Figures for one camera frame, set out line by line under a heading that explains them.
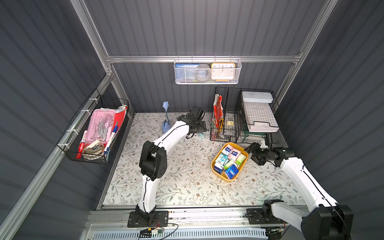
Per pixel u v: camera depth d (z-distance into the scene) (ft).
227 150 3.04
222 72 2.91
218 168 2.76
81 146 2.14
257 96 3.26
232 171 2.67
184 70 2.72
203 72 2.96
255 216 2.42
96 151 2.11
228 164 2.84
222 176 2.66
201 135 3.35
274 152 1.96
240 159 2.90
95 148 2.11
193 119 2.36
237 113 3.70
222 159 2.91
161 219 2.42
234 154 2.87
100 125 2.37
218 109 3.76
